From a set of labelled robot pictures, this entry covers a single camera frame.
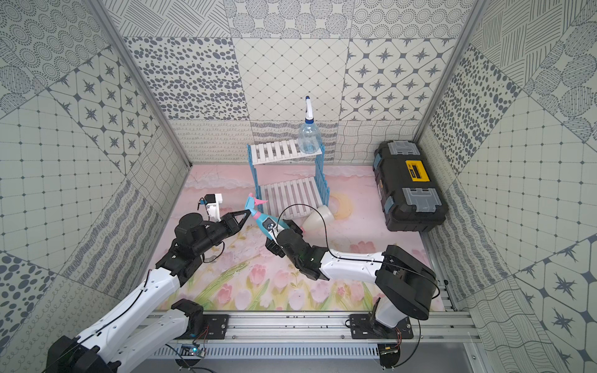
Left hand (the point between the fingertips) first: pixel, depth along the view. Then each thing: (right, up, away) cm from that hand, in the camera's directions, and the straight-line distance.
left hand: (246, 206), depth 74 cm
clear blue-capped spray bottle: (+21, +26, +18) cm, 38 cm away
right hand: (+10, -9, +9) cm, 16 cm away
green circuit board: (-16, -44, -4) cm, 47 cm away
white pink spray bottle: (+24, -8, +20) cm, 32 cm away
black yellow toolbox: (+60, +3, +12) cm, 61 cm away
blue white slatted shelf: (+11, +9, +37) cm, 40 cm away
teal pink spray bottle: (+1, 0, +2) cm, 2 cm away
